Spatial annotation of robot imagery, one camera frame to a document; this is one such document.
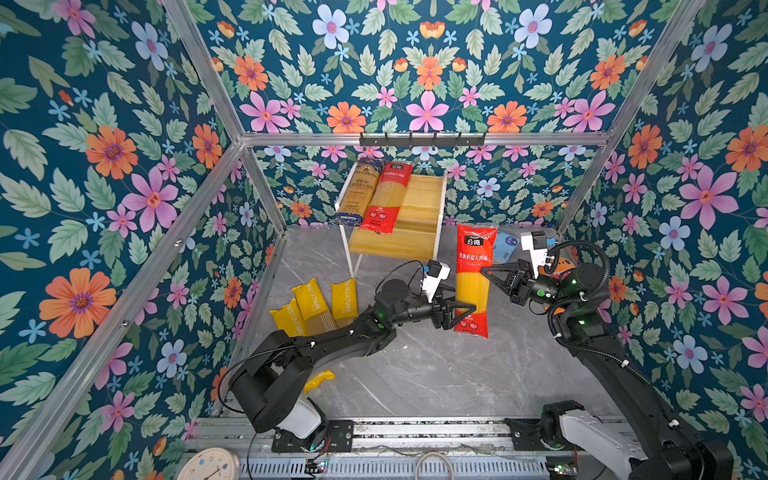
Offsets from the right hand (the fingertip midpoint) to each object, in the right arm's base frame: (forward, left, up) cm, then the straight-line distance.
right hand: (486, 271), depth 63 cm
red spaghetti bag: (+19, +23, 0) cm, 30 cm away
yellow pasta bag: (+6, +54, -34) cm, 64 cm away
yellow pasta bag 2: (+9, +46, -32) cm, 57 cm away
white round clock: (-30, +62, -32) cm, 76 cm away
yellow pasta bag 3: (+13, +38, -32) cm, 51 cm away
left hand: (-2, +2, -7) cm, 8 cm away
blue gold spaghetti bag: (+29, +30, -1) cm, 42 cm away
